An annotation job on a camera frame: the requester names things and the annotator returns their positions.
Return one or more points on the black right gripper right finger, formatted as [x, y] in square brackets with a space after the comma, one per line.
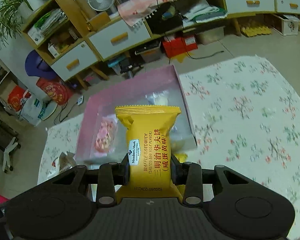
[188, 175]

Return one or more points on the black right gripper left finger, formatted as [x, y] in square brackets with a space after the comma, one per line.
[110, 175]

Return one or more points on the yellow waffle sandwich packet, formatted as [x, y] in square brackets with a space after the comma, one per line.
[149, 151]

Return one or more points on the pink candy bag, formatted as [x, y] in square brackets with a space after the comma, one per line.
[106, 134]

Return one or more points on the pink and white storage box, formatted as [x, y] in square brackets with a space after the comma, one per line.
[153, 87]

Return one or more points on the floral tablecloth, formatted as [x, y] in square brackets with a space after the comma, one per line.
[245, 116]

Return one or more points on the red printed gift bag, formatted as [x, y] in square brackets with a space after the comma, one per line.
[56, 90]

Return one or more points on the white plastic shopping bag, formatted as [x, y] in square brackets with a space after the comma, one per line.
[33, 110]

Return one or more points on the white office chair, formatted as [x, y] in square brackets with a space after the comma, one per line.
[8, 145]

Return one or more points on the red box under cabinet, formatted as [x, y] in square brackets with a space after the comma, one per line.
[179, 46]

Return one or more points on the purple plush toy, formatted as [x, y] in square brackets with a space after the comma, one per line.
[36, 66]

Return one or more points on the wooden cabinet with white drawers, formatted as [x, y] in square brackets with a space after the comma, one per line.
[70, 36]

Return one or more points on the yellow egg tray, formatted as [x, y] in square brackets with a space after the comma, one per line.
[255, 31]

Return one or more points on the green potted plant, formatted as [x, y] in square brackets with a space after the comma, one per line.
[7, 12]

